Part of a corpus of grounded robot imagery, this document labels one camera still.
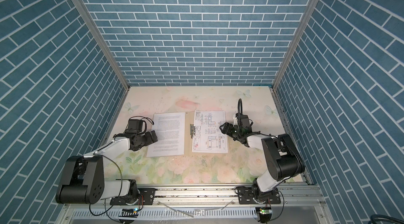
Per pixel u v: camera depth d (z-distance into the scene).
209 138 0.94
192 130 0.96
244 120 0.75
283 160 0.47
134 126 0.72
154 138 0.85
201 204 0.73
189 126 0.99
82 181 0.42
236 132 0.82
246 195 0.74
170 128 0.99
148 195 0.74
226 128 0.86
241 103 0.83
